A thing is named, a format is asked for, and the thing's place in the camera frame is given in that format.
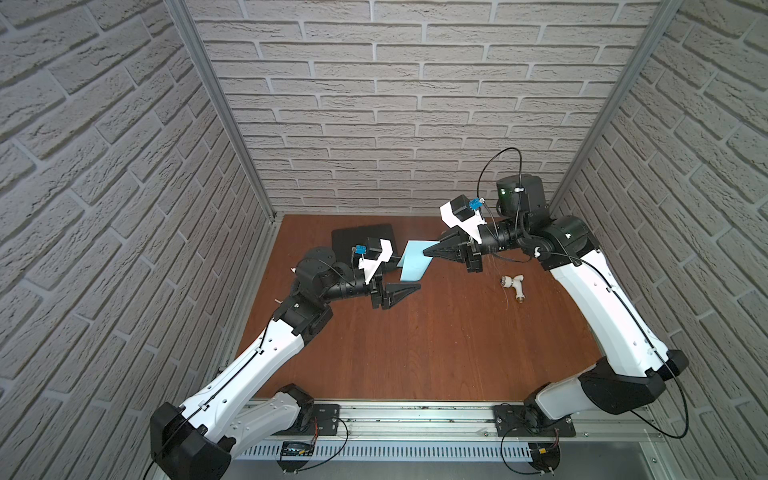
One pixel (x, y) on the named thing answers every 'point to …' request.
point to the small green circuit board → (296, 448)
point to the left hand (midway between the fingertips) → (407, 263)
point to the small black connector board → (545, 456)
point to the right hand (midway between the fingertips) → (431, 248)
